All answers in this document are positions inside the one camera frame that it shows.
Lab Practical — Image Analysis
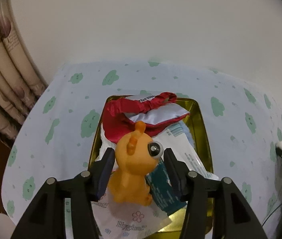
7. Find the light blue towel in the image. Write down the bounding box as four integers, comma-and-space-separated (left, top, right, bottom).
180, 121, 196, 149

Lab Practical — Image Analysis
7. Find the flower print tissue pack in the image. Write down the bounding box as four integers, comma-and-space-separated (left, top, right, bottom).
91, 192, 172, 238

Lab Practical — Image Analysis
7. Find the wet wipes pack teal white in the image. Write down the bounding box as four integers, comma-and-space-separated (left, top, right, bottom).
144, 121, 220, 216

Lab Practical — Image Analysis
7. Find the beige patterned curtain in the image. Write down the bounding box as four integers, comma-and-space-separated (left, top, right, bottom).
0, 0, 46, 140

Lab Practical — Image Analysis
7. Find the orange deer toy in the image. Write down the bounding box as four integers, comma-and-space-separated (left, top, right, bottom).
108, 121, 164, 206

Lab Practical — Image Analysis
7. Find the gold metal tin box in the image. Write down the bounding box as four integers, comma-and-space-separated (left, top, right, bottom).
88, 97, 213, 238

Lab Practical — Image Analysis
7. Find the cloud print tablecloth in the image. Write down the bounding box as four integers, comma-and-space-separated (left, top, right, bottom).
1, 61, 282, 238

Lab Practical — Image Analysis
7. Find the red white satin pouch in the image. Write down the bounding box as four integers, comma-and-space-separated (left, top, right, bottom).
102, 92, 190, 144

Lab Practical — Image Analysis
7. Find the white waffle towel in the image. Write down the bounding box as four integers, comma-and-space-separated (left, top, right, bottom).
95, 124, 116, 161

